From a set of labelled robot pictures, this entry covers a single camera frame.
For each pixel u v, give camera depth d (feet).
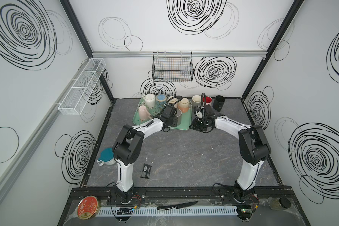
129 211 2.36
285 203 2.07
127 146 1.67
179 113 3.15
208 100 3.58
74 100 2.40
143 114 3.33
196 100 3.76
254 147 1.65
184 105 3.46
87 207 2.23
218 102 3.54
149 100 3.56
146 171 2.66
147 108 3.37
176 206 2.32
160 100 3.37
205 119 2.58
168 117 2.46
